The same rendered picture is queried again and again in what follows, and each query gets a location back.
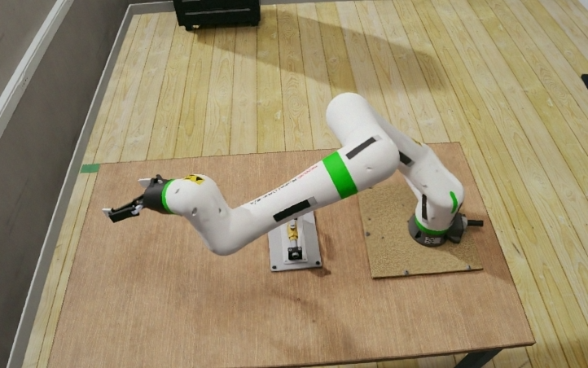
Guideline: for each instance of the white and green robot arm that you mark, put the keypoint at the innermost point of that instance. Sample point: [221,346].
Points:
[369,156]

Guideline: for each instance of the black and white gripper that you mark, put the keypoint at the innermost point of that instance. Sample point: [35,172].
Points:
[144,201]

